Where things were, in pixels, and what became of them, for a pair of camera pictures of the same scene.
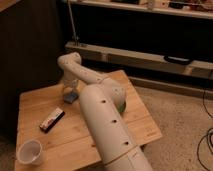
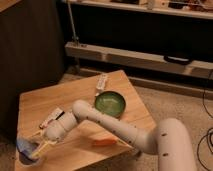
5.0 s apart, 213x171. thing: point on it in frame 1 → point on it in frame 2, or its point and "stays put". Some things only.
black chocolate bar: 55,116 stays put
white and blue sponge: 70,97 → 26,147
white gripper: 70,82 → 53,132
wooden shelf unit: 165,36 stays put
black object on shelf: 180,60 stays put
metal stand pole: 76,40 stays put
